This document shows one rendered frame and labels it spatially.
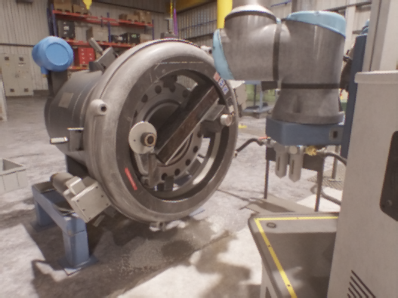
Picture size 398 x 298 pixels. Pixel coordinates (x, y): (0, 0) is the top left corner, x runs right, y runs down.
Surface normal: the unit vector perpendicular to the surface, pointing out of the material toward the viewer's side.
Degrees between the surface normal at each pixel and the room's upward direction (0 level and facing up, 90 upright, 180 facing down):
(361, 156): 90
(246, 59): 105
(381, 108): 90
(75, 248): 90
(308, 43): 88
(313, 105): 70
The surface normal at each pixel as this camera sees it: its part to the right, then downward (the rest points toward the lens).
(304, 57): -0.47, 0.30
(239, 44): -0.37, 0.06
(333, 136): 0.04, 0.25
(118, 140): 0.70, 0.18
